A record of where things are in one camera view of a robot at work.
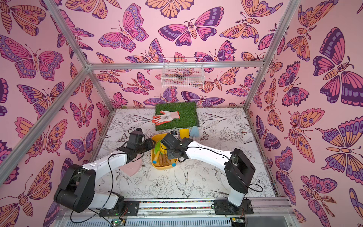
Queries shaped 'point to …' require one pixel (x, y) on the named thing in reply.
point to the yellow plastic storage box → (159, 156)
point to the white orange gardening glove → (165, 117)
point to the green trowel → (157, 147)
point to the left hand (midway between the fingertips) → (155, 141)
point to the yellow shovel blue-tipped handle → (184, 133)
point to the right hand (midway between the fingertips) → (169, 154)
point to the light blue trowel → (194, 131)
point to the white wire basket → (183, 78)
